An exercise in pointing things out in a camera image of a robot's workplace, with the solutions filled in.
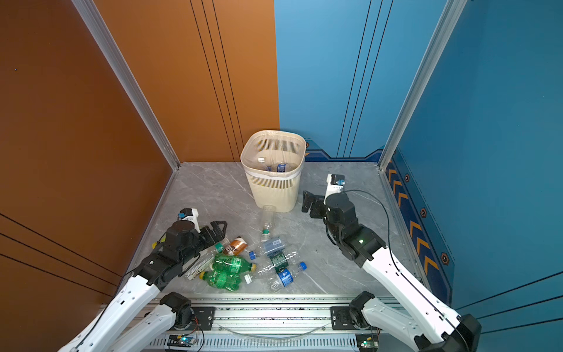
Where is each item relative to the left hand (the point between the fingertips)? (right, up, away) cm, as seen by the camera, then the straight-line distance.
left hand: (219, 225), depth 78 cm
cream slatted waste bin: (+17, +26, +27) cm, 42 cm away
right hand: (+33, +13, -6) cm, 35 cm away
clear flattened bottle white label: (-6, -16, +3) cm, 17 cm away
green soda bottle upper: (+4, -14, +1) cm, 15 cm away
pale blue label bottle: (+16, -10, +7) cm, 20 cm away
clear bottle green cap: (+16, -1, +15) cm, 22 cm away
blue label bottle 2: (+23, -19, -1) cm, 30 cm away
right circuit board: (+51, -37, -7) cm, 63 cm away
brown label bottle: (+4, -9, +7) cm, 12 cm away
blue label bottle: (+24, +22, +23) cm, 40 cm away
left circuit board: (-10, -36, -7) cm, 38 cm away
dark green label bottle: (+21, -14, +3) cm, 25 cm away
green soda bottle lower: (0, -21, +3) cm, 21 cm away
